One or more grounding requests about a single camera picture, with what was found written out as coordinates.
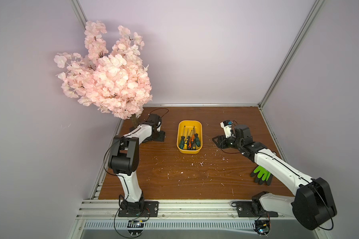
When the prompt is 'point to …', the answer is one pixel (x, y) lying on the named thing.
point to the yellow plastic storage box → (189, 125)
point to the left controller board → (135, 227)
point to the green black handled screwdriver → (182, 141)
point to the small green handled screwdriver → (197, 140)
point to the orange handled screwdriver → (189, 147)
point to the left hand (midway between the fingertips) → (160, 136)
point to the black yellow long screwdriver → (185, 145)
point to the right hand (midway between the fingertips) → (217, 135)
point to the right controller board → (263, 227)
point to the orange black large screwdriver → (193, 144)
